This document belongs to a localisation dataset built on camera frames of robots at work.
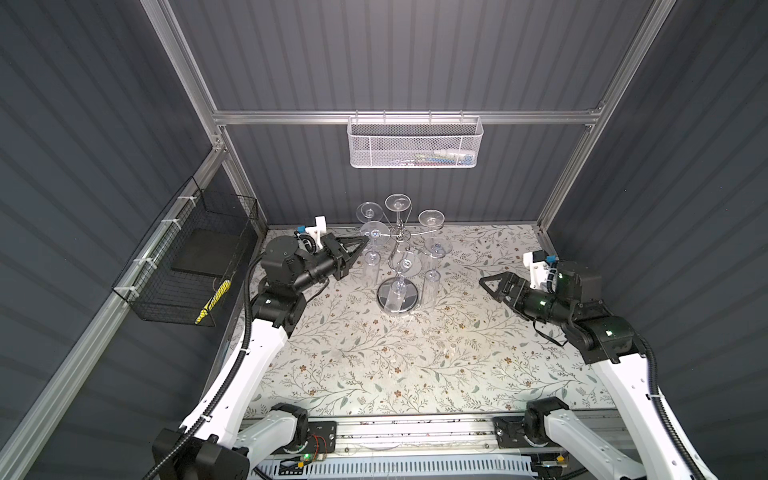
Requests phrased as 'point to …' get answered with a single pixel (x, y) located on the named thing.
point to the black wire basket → (152, 291)
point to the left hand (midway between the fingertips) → (370, 238)
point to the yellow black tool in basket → (214, 301)
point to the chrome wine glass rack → (412, 289)
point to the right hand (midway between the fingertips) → (493, 290)
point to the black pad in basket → (206, 250)
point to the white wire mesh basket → (414, 142)
